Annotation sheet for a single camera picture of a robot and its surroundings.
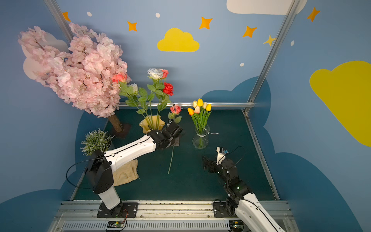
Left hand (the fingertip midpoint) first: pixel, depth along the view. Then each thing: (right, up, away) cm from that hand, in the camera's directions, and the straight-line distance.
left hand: (175, 136), depth 85 cm
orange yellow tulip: (+9, +14, -5) cm, 17 cm away
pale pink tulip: (+11, +19, -1) cm, 22 cm away
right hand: (+21, -11, -3) cm, 24 cm away
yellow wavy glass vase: (-15, +8, +3) cm, 18 cm away
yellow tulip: (+20, +16, -1) cm, 26 cm away
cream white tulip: (+18, +19, +1) cm, 26 cm away
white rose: (-19, +21, -5) cm, 29 cm away
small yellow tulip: (+14, +19, -4) cm, 24 cm away
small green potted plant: (-46, -3, -3) cm, 47 cm away
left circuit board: (-30, -44, -13) cm, 54 cm away
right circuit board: (+32, -45, -12) cm, 57 cm away
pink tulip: (+13, +15, -3) cm, 20 cm away
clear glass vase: (+16, -4, +8) cm, 18 cm away
